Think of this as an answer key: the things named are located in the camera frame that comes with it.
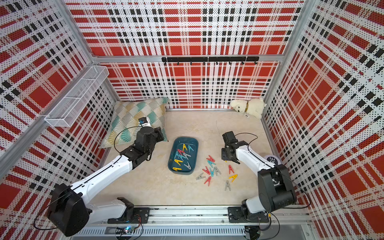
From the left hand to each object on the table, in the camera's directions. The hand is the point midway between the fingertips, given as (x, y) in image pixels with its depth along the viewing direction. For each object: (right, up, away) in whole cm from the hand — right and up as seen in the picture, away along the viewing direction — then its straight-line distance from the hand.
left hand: (162, 128), depth 82 cm
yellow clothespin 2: (+42, -29, +4) cm, 51 cm away
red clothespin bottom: (+26, -31, +3) cm, 41 cm away
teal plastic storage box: (+10, -18, +13) cm, 25 cm away
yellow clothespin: (+8, -21, +10) cm, 25 cm away
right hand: (+40, -17, +7) cm, 44 cm away
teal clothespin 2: (+7, -18, +13) cm, 23 cm away
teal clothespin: (+15, -14, +16) cm, 26 cm away
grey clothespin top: (+13, -18, +13) cm, 26 cm away
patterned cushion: (-27, +5, +11) cm, 30 cm away
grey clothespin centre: (+31, -26, +6) cm, 41 cm away
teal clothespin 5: (+29, -27, +6) cm, 40 cm away
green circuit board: (-12, -48, -13) cm, 51 cm away
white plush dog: (+63, +15, +31) cm, 72 cm away
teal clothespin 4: (+28, -22, +9) cm, 37 cm away
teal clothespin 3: (+10, -19, +11) cm, 24 cm away
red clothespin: (+9, -16, +13) cm, 22 cm away
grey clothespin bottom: (+37, -33, +1) cm, 50 cm away
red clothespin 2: (+28, -20, +11) cm, 36 cm away
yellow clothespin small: (+7, -25, +6) cm, 27 cm away
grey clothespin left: (+21, -29, +4) cm, 36 cm away
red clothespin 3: (+25, -26, +6) cm, 37 cm away
